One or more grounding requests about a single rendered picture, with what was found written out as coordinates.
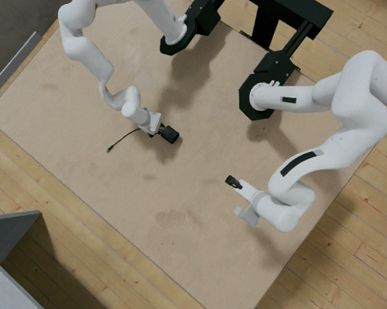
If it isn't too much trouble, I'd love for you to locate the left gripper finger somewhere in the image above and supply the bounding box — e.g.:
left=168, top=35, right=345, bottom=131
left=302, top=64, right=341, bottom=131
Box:
left=225, top=175, right=243, bottom=189

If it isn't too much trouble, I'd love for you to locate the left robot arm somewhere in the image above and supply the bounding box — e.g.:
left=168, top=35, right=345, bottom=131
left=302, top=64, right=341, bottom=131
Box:
left=234, top=50, right=387, bottom=232

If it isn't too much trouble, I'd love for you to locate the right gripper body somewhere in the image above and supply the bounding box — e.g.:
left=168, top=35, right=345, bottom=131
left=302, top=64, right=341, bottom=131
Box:
left=138, top=111, right=156, bottom=135

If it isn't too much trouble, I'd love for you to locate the dark grey hollow cylinder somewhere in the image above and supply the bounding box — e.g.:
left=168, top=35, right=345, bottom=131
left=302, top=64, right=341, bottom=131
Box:
left=161, top=125, right=179, bottom=144

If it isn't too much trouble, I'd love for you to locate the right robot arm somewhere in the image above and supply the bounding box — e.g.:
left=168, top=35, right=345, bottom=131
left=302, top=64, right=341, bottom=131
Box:
left=58, top=0, right=187, bottom=133

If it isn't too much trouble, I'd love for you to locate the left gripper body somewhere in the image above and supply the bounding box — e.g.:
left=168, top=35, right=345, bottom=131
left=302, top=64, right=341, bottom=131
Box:
left=234, top=179, right=264, bottom=204

